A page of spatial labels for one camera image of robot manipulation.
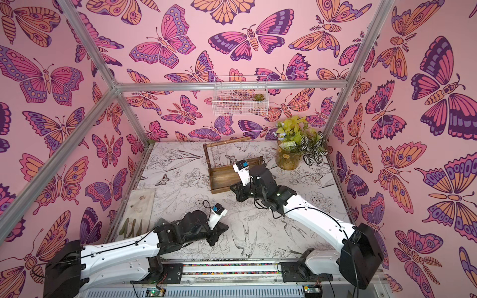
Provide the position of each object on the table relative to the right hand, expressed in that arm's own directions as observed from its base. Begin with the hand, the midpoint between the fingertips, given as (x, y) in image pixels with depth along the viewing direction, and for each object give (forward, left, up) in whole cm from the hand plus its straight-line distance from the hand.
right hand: (232, 185), depth 76 cm
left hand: (-13, +1, -11) cm, 17 cm away
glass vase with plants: (+30, -31, -3) cm, 43 cm away
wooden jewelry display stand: (+17, +7, -21) cm, 28 cm away
